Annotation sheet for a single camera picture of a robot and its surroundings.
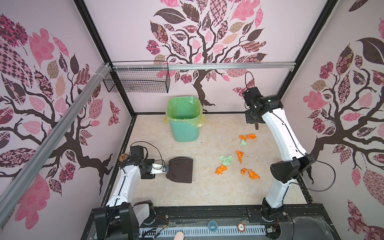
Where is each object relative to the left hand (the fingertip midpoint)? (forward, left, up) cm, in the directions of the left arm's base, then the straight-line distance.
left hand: (153, 168), depth 84 cm
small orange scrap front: (0, -53, -4) cm, 53 cm away
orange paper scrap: (0, -39, -4) cm, 40 cm away
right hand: (+18, -58, +24) cm, 65 cm away
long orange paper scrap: (+11, -54, -4) cm, 55 cm away
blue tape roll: (-27, -33, -5) cm, 43 cm away
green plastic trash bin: (+25, -17, +2) cm, 30 cm away
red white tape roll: (-28, -47, -5) cm, 55 cm away
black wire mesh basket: (+51, +6, +28) cm, 58 cm away
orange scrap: (-3, -58, -3) cm, 59 cm away
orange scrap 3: (+25, -65, -4) cm, 70 cm away
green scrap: (+7, -44, -5) cm, 45 cm away
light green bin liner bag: (+38, -20, +10) cm, 44 cm away
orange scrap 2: (+25, -58, -4) cm, 64 cm away
